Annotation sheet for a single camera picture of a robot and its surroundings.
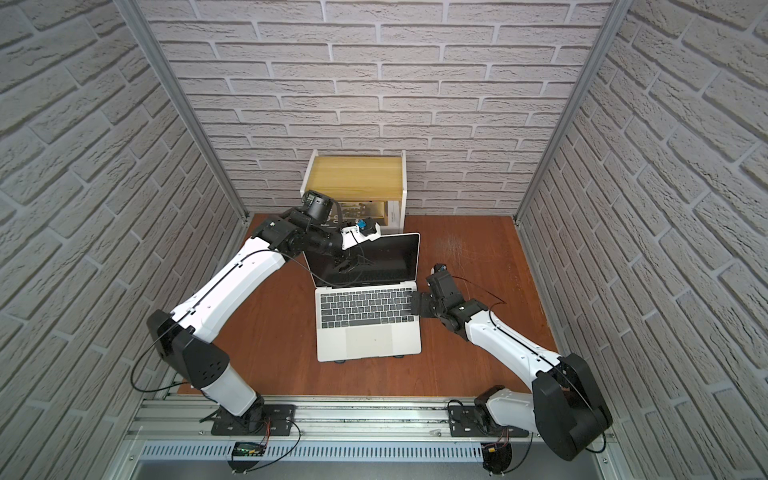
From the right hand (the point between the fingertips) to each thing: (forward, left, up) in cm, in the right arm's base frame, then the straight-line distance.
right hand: (421, 300), depth 86 cm
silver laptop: (-3, +16, -1) cm, 16 cm away
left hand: (+7, +14, +21) cm, 26 cm away
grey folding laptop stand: (-14, +24, -8) cm, 28 cm away
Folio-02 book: (+27, +9, +11) cm, 30 cm away
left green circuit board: (-33, +47, -10) cm, 58 cm away
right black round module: (-38, -14, -10) cm, 42 cm away
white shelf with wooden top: (+27, +16, +26) cm, 40 cm away
